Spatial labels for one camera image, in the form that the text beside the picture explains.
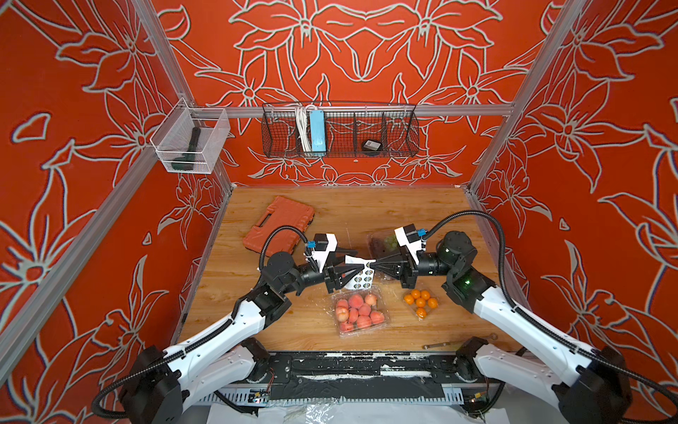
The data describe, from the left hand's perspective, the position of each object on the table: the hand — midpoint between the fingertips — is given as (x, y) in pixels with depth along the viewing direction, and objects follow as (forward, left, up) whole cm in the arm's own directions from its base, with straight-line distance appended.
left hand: (358, 259), depth 63 cm
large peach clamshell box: (-4, -2, -26) cm, 26 cm away
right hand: (-2, -3, +1) cm, 4 cm away
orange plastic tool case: (+34, +30, -25) cm, 52 cm away
